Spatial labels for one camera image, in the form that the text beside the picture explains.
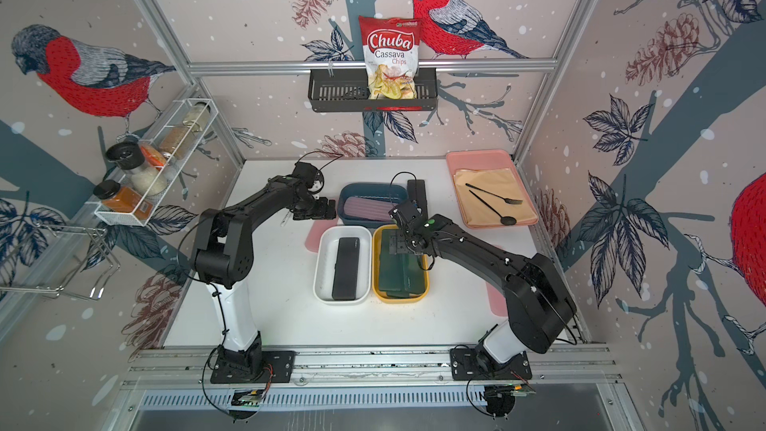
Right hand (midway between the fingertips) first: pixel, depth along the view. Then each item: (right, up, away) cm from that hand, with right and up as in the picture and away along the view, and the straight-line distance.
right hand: (405, 241), depth 87 cm
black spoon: (+36, +4, +14) cm, 39 cm away
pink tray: (+26, +26, +36) cm, 51 cm away
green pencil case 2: (-1, -8, -4) cm, 9 cm away
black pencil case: (+5, +14, +19) cm, 24 cm away
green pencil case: (-1, -14, -4) cm, 15 cm away
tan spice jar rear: (-62, +29, -9) cm, 69 cm away
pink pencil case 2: (+27, -17, -3) cm, 32 cm away
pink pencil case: (-29, +2, +7) cm, 30 cm away
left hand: (-26, +9, +12) cm, 30 cm away
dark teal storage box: (-4, +14, +19) cm, 24 cm away
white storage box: (-25, -2, +6) cm, 26 cm away
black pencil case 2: (-18, -9, +3) cm, 21 cm away
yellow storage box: (-7, -14, -6) cm, 17 cm away
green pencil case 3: (-5, -9, -4) cm, 11 cm away
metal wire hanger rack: (-68, -2, -24) cm, 73 cm away
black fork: (+39, +11, +20) cm, 45 cm away
